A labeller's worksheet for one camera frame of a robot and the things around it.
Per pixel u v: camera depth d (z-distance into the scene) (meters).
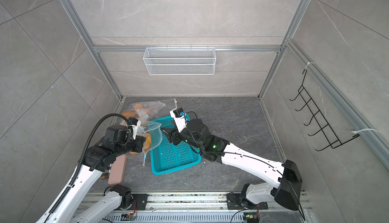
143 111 1.03
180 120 0.56
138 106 1.07
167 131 0.57
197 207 0.73
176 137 0.57
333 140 0.59
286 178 0.38
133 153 0.63
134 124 0.63
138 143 0.62
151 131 0.74
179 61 1.00
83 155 0.45
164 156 0.88
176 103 1.14
